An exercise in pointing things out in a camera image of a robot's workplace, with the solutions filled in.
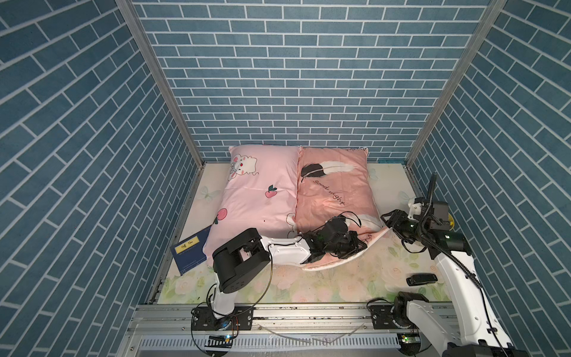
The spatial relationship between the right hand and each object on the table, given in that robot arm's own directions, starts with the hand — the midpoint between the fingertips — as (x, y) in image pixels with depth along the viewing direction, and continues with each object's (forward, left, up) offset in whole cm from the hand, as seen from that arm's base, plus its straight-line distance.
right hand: (388, 220), depth 78 cm
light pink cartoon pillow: (+15, +50, -8) cm, 53 cm away
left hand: (-10, +5, -5) cm, 12 cm away
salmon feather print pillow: (+26, +17, -11) cm, 33 cm away
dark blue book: (-11, +76, -18) cm, 78 cm away
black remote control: (-14, -14, -15) cm, 25 cm away
